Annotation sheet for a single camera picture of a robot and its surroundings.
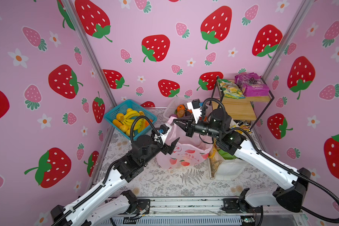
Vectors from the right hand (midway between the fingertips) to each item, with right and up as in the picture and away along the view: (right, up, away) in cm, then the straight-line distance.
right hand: (173, 120), depth 59 cm
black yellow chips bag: (+51, -3, +39) cm, 64 cm away
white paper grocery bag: (+31, -27, +15) cm, 44 cm away
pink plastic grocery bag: (+8, -17, +15) cm, 24 cm away
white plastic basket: (-2, +10, +51) cm, 52 cm away
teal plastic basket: (-39, +14, +55) cm, 69 cm away
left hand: (-1, -6, +6) cm, 9 cm away
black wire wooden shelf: (+56, +9, +39) cm, 69 cm away
